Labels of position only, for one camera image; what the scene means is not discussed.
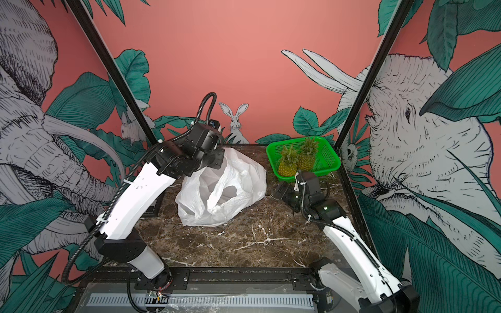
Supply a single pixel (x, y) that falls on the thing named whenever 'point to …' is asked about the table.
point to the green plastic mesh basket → (325, 158)
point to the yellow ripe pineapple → (287, 164)
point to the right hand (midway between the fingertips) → (274, 188)
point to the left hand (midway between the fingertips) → (218, 150)
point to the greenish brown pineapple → (306, 158)
